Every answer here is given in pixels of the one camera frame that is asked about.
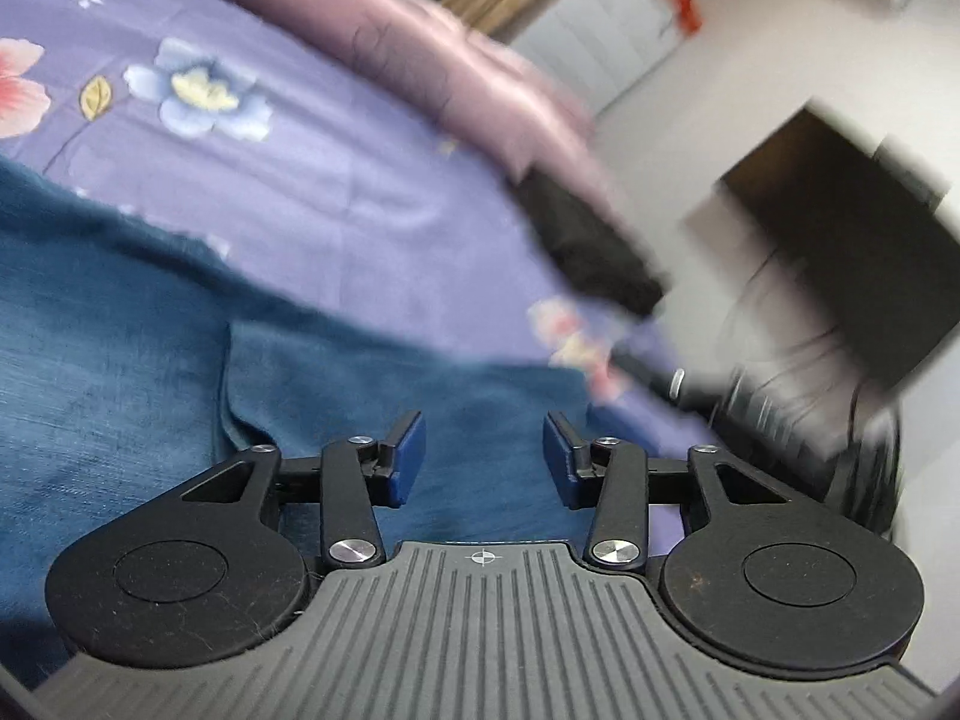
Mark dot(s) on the blue denim pants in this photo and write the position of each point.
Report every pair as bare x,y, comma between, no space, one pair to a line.
112,352

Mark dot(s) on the white cabinet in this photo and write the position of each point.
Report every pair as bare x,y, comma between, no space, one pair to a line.
592,37

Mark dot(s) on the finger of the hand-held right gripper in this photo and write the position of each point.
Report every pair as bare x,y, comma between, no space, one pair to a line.
660,379

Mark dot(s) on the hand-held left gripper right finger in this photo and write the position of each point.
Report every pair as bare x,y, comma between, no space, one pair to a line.
559,459

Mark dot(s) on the black television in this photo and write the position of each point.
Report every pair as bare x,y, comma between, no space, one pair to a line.
840,255

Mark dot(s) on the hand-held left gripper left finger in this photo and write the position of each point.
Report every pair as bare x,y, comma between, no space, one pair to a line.
409,459

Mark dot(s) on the folded black cloth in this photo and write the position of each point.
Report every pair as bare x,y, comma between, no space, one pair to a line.
592,247

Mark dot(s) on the pink quilt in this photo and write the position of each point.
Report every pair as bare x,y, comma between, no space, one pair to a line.
420,67

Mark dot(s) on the red wall ornament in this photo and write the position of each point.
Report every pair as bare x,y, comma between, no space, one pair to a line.
686,11

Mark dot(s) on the purple floral bed sheet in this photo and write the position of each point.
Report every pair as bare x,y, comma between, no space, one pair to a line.
337,187

